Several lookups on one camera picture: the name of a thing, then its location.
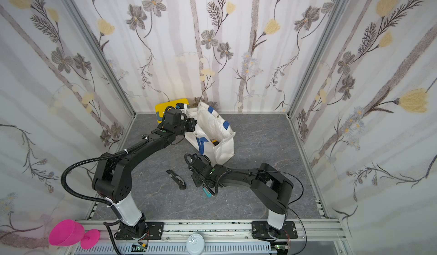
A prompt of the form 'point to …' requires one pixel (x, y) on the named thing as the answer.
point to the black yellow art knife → (214, 142)
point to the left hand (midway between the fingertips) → (198, 119)
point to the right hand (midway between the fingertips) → (197, 173)
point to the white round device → (195, 245)
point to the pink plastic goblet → (69, 231)
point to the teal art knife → (209, 194)
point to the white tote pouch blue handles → (213, 137)
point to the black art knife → (177, 179)
